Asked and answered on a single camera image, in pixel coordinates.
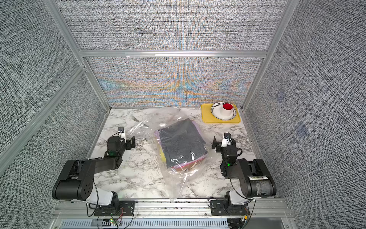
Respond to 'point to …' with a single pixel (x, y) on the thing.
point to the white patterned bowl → (216, 110)
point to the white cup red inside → (227, 109)
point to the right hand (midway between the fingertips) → (223, 133)
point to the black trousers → (181, 142)
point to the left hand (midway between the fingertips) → (128, 134)
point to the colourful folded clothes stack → (182, 166)
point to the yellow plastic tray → (207, 117)
